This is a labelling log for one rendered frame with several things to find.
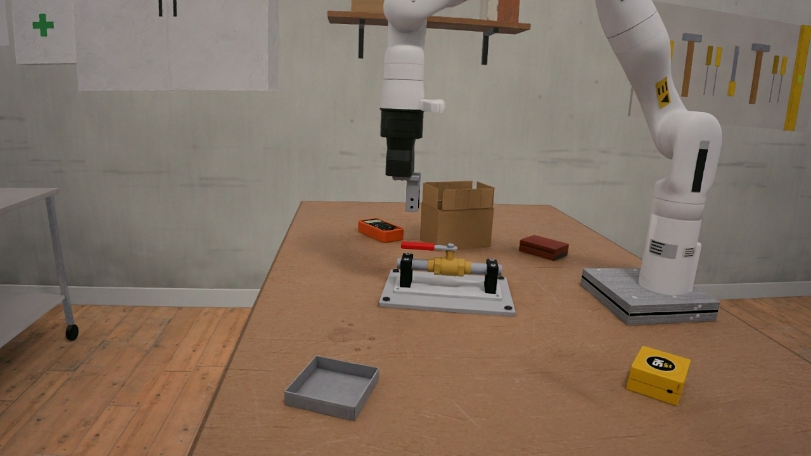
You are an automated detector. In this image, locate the dark red rectangular block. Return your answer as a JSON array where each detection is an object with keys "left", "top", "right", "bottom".
[{"left": 519, "top": 235, "right": 569, "bottom": 261}]

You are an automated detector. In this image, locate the brown cardboard box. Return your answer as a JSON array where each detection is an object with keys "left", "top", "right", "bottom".
[{"left": 420, "top": 180, "right": 494, "bottom": 250}]

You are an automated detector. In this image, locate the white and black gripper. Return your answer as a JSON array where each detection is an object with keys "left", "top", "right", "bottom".
[{"left": 380, "top": 79, "right": 445, "bottom": 212}]

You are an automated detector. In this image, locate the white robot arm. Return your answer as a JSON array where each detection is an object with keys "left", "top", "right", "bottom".
[{"left": 383, "top": 0, "right": 722, "bottom": 295}]

